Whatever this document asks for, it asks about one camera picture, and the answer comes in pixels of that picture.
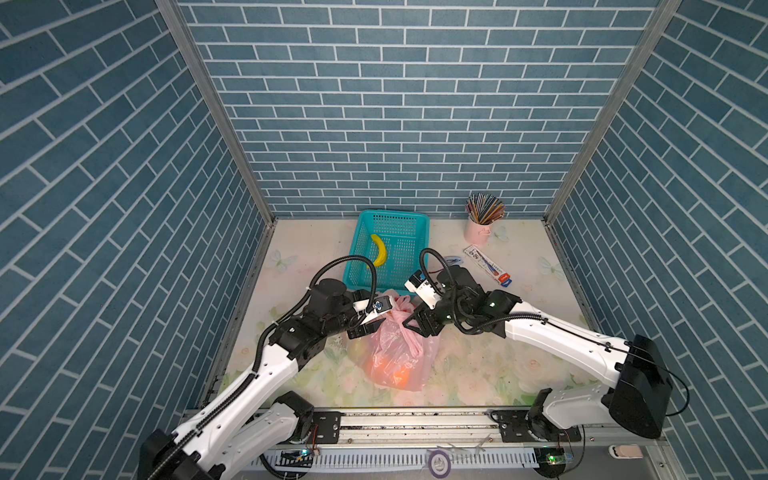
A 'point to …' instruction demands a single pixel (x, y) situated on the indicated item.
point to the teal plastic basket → (395, 241)
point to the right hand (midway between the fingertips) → (407, 314)
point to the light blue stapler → (453, 260)
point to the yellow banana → (382, 251)
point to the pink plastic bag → (396, 355)
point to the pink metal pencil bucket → (477, 234)
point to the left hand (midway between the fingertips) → (378, 303)
